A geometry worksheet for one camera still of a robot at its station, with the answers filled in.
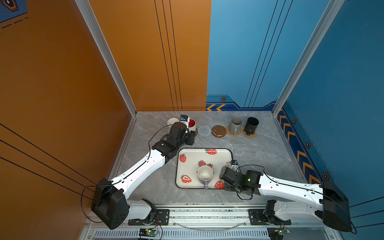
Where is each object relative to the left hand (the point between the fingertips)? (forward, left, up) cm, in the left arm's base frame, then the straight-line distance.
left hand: (191, 130), depth 80 cm
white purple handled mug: (-15, -8, -21) cm, 27 cm away
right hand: (-24, -18, -18) cm, 35 cm away
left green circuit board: (-43, +20, -24) cm, 54 cm away
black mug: (+15, -40, -13) cm, 44 cm away
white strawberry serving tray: (-7, +2, -23) cm, 24 cm away
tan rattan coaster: (+15, -26, -21) cm, 37 cm away
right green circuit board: (-43, -41, -23) cm, 64 cm away
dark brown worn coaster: (+17, -19, -23) cm, 34 cm away
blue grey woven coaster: (+17, -8, -22) cm, 29 cm away
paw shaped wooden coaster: (+12, -40, -21) cm, 47 cm away
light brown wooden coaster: (+16, -3, -23) cm, 28 cm away
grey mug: (+14, -29, -12) cm, 35 cm away
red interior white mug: (+17, +1, -16) cm, 24 cm away
